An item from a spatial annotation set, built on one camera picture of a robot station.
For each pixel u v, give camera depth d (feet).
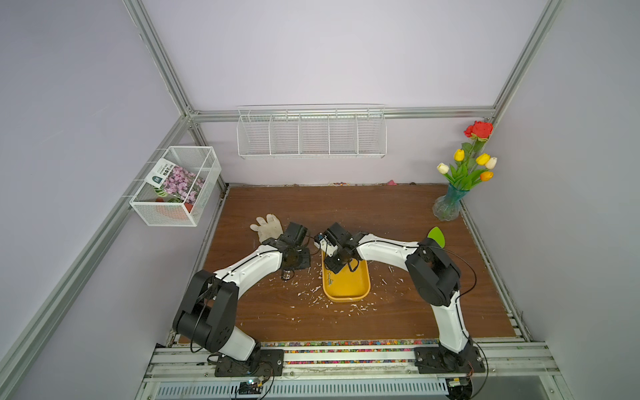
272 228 3.41
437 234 3.35
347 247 2.34
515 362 2.46
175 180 2.43
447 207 3.35
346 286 2.92
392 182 4.07
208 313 1.43
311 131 3.24
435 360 2.42
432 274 1.72
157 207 2.42
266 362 2.42
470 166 3.07
